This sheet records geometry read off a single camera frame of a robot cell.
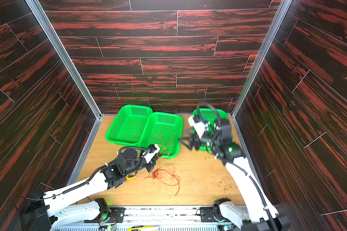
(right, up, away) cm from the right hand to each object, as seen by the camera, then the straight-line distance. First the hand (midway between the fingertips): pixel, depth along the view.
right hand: (185, 134), depth 69 cm
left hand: (-12, -11, +4) cm, 16 cm away
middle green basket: (-14, +2, +40) cm, 42 cm away
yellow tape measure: (-25, -20, -3) cm, 32 cm away
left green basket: (-42, +4, +43) cm, 60 cm away
